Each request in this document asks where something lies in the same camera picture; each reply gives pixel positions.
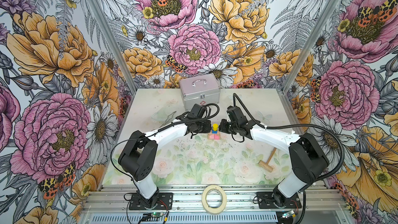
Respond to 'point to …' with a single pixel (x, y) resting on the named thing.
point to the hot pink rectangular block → (216, 137)
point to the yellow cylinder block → (215, 127)
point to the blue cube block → (214, 131)
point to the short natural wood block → (211, 133)
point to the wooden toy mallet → (265, 165)
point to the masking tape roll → (209, 209)
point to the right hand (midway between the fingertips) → (219, 131)
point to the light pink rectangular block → (212, 137)
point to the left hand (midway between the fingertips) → (209, 132)
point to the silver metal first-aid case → (202, 89)
